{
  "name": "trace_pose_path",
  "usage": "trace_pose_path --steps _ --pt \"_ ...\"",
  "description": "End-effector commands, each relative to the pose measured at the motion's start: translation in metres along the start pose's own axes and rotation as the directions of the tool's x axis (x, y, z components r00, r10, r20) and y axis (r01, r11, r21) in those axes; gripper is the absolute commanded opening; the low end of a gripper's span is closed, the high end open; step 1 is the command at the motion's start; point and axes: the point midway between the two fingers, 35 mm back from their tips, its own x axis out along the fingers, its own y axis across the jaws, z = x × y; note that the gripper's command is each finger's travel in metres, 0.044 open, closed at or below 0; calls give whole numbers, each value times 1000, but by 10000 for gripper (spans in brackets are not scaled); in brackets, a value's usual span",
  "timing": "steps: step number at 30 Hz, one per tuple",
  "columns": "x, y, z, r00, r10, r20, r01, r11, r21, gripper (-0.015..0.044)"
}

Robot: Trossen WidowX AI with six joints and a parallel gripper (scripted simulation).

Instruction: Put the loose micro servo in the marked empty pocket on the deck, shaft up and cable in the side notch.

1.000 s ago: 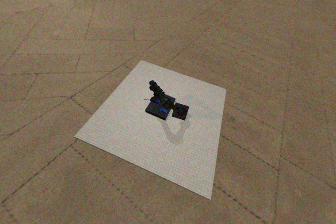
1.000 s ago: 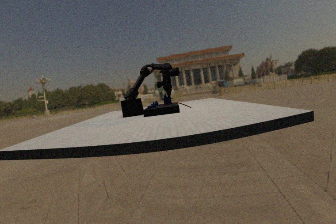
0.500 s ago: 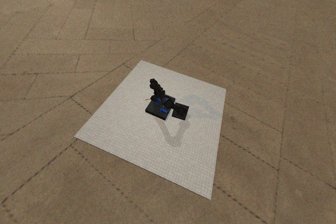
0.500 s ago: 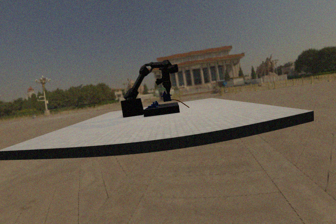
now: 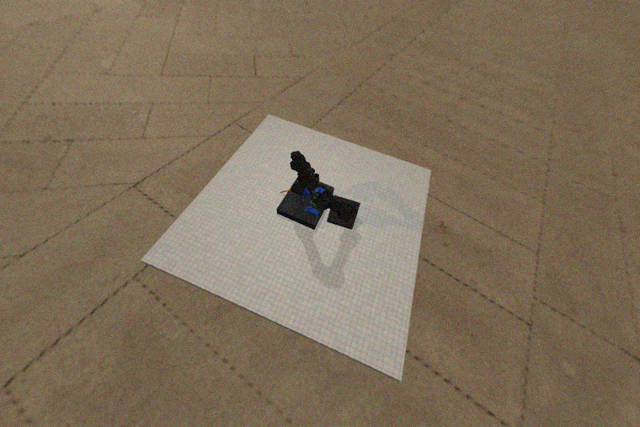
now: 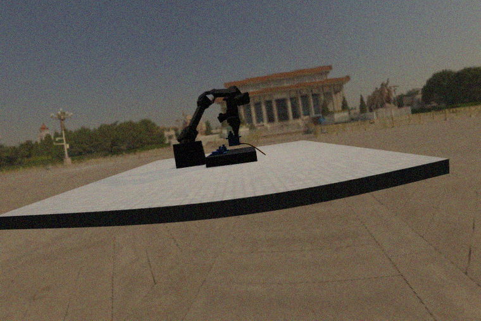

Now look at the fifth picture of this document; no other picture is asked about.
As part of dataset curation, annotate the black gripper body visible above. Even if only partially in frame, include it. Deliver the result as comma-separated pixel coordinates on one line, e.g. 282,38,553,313
291,168,315,195

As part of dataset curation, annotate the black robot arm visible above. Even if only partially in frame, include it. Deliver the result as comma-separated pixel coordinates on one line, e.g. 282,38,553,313
290,151,357,222

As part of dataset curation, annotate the blue rectangular block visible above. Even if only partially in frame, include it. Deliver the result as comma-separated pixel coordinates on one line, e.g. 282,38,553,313
281,189,310,198

